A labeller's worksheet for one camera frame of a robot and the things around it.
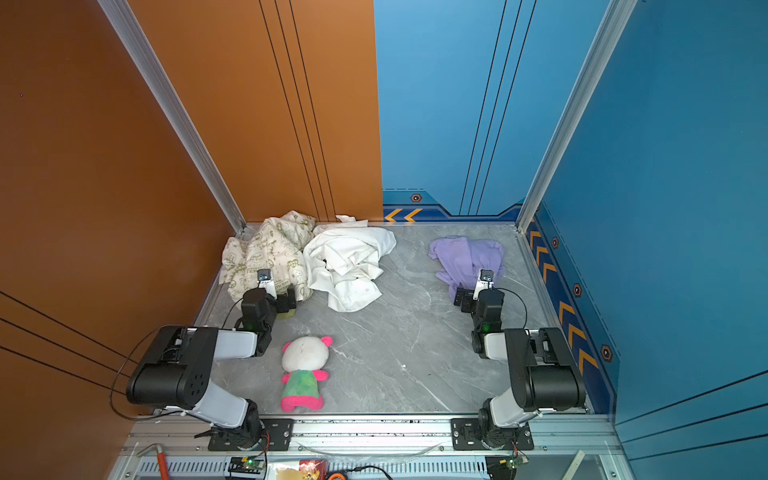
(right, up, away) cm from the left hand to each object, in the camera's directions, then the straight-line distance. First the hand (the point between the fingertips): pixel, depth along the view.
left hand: (276, 283), depth 94 cm
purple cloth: (+61, +7, +9) cm, 62 cm away
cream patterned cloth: (-1, +12, +3) cm, 12 cm away
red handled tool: (-16, -41, -25) cm, 51 cm away
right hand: (+63, -1, 0) cm, 63 cm away
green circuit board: (+2, -41, -23) cm, 47 cm away
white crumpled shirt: (+20, +8, +6) cm, 23 cm away
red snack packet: (+19, -38, -28) cm, 51 cm away
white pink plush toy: (+13, -19, -15) cm, 27 cm away
